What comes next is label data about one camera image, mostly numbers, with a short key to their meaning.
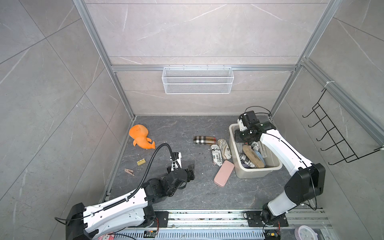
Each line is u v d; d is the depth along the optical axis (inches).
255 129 23.0
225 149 37.9
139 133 39.6
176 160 24.8
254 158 31.0
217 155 36.6
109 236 26.1
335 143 25.5
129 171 35.4
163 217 28.9
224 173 34.7
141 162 36.6
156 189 20.6
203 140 39.7
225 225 28.7
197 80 39.7
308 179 16.5
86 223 16.1
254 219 28.7
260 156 32.7
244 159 32.1
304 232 27.0
